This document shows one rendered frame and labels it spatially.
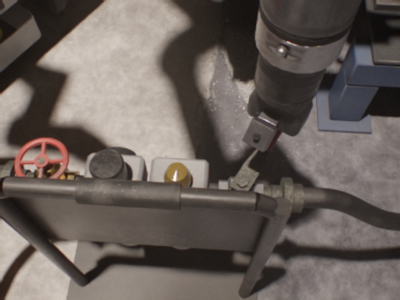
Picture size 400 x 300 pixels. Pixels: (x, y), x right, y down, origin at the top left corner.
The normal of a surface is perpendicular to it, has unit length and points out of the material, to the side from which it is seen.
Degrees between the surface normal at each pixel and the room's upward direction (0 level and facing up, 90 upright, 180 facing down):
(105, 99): 0
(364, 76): 90
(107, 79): 0
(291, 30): 90
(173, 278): 0
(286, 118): 87
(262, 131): 42
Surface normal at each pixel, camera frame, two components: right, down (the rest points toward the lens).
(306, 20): -0.20, 0.87
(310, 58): 0.05, 0.88
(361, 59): 0.00, -0.46
